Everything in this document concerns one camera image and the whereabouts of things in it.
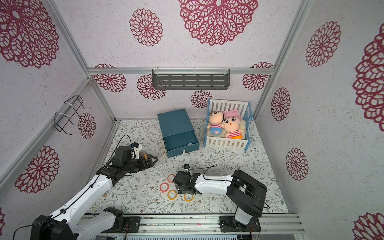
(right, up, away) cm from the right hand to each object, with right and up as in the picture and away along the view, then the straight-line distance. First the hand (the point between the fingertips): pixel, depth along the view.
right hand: (190, 185), depth 88 cm
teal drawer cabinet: (-7, +31, -5) cm, 32 cm away
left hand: (-21, +15, -6) cm, 26 cm away
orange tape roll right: (-2, -6, -6) cm, 9 cm away
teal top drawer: (-5, +25, -1) cm, 25 cm away
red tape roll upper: (-13, +3, +2) cm, 14 cm away
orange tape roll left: (-10, -4, -4) cm, 12 cm away
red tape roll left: (-15, 0, -2) cm, 15 cm away
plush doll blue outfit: (+18, +41, +15) cm, 47 cm away
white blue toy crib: (+39, +48, +19) cm, 64 cm away
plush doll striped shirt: (+26, +36, +9) cm, 46 cm away
